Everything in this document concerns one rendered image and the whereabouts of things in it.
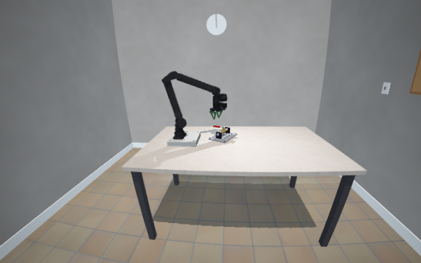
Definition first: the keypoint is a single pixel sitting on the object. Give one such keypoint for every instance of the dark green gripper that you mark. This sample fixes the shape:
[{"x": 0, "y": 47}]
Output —
[{"x": 217, "y": 110}]

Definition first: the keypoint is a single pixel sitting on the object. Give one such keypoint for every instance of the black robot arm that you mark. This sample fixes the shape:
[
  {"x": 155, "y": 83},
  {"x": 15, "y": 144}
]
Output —
[{"x": 181, "y": 123}]

